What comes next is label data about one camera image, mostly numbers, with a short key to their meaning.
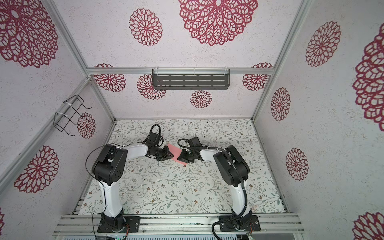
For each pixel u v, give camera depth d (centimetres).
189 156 87
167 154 88
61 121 73
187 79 97
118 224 65
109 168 53
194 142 81
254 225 73
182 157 86
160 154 87
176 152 105
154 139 83
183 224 76
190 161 90
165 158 91
